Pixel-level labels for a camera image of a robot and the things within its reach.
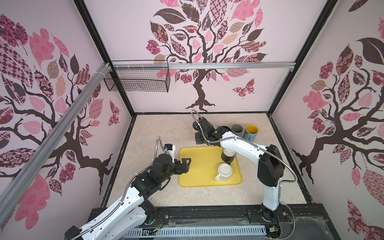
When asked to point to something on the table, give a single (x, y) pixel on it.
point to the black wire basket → (139, 76)
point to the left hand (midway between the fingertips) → (184, 162)
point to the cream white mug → (225, 171)
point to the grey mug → (237, 129)
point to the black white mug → (228, 155)
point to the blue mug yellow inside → (251, 132)
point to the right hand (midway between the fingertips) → (198, 134)
